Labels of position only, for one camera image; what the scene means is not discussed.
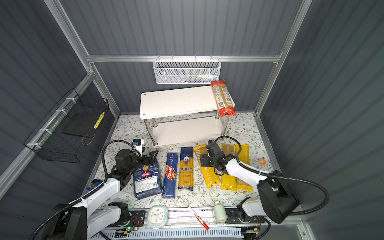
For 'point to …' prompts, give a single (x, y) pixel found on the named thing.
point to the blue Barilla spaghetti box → (169, 188)
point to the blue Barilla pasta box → (147, 180)
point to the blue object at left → (95, 182)
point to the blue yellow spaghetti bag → (186, 169)
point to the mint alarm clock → (157, 216)
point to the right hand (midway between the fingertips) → (207, 160)
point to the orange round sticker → (262, 162)
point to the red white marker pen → (191, 210)
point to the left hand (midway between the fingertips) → (151, 149)
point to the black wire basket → (63, 133)
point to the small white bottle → (220, 213)
